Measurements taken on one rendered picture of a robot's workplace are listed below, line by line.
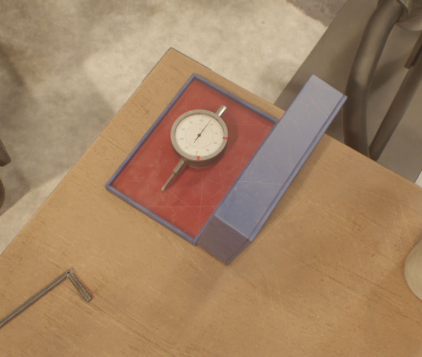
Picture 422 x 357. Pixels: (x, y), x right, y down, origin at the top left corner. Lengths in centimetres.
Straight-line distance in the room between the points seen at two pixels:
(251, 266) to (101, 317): 15
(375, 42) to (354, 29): 56
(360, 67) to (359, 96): 4
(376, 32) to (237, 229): 37
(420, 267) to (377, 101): 71
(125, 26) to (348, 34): 45
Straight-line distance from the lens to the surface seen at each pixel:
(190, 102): 69
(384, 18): 81
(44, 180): 120
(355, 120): 81
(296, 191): 65
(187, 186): 64
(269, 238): 63
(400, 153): 123
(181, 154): 62
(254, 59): 129
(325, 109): 56
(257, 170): 52
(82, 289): 62
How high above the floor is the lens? 106
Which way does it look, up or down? 66 degrees down
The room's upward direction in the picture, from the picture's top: straight up
